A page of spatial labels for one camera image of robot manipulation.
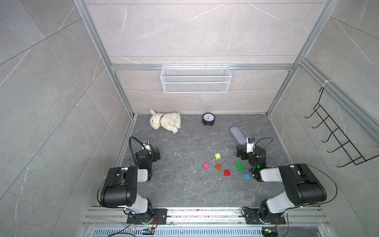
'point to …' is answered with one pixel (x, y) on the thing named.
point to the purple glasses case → (238, 136)
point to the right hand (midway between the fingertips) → (245, 144)
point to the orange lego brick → (218, 166)
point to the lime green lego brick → (217, 156)
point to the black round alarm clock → (208, 118)
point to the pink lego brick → (206, 165)
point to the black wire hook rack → (345, 143)
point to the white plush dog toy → (170, 121)
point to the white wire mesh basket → (195, 79)
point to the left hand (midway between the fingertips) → (149, 147)
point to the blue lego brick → (247, 176)
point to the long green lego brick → (239, 166)
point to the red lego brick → (227, 173)
